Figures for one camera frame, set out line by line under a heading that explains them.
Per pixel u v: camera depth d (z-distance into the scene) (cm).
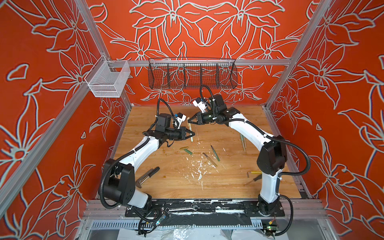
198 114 73
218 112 67
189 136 78
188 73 101
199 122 73
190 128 79
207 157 91
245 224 70
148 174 84
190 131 78
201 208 74
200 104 76
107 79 94
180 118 76
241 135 59
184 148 95
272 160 48
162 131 66
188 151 95
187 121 79
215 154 92
